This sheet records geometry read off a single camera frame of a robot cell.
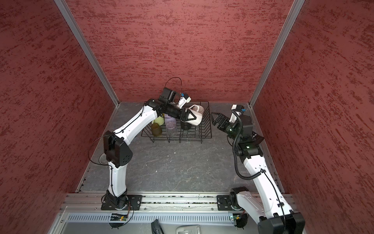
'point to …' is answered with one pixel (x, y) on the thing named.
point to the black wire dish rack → (194, 135)
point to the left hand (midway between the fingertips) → (190, 119)
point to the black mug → (185, 126)
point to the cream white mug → (197, 110)
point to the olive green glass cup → (156, 129)
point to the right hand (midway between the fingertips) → (213, 118)
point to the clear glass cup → (171, 131)
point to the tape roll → (102, 159)
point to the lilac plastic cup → (169, 121)
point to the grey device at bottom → (189, 229)
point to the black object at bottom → (156, 228)
